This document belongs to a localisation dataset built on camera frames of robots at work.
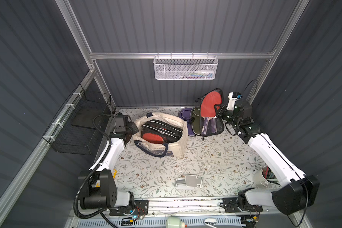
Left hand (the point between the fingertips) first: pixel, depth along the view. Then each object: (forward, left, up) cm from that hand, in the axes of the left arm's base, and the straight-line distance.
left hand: (134, 126), depth 87 cm
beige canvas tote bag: (-15, -26, 0) cm, 30 cm away
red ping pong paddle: (+5, -45, +16) cm, 48 cm away
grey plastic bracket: (-28, -33, -17) cm, 47 cm away
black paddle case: (-8, -45, +11) cm, 47 cm away
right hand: (+1, -48, +17) cm, 51 cm away
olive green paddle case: (+21, -41, -12) cm, 48 cm away
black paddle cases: (-3, -15, -2) cm, 15 cm away
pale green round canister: (-48, -24, -9) cm, 54 cm away
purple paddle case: (+24, -34, -14) cm, 44 cm away
